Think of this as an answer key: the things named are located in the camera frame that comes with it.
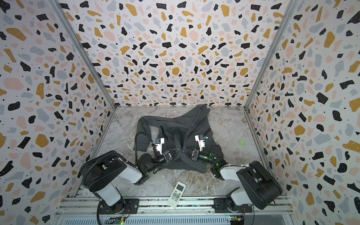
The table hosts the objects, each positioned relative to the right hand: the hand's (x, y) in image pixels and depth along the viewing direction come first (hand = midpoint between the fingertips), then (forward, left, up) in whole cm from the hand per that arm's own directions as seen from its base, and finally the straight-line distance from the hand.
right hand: (181, 151), depth 76 cm
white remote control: (-19, +2, -15) cm, 24 cm away
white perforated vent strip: (-30, +15, -17) cm, 38 cm away
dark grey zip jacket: (+17, -4, -7) cm, 19 cm away
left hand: (0, +1, +1) cm, 1 cm away
